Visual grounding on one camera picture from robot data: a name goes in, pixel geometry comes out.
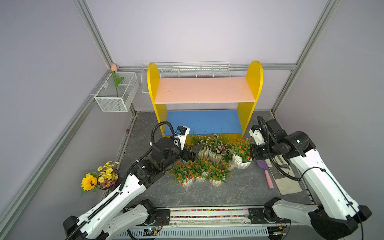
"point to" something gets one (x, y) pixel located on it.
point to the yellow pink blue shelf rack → (205, 106)
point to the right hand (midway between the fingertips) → (250, 152)
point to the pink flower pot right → (218, 146)
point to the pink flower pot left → (199, 139)
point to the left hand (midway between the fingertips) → (193, 142)
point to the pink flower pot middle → (206, 140)
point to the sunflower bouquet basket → (107, 178)
